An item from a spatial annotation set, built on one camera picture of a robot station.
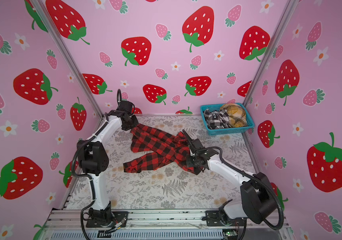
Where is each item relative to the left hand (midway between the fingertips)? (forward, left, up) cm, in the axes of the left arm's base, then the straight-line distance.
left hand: (136, 123), depth 98 cm
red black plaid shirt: (-15, -22, -10) cm, 28 cm away
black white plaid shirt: (+8, -56, -4) cm, 57 cm away
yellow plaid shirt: (+11, -71, -3) cm, 72 cm away
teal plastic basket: (0, -63, -8) cm, 64 cm away
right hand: (-24, -35, -6) cm, 43 cm away
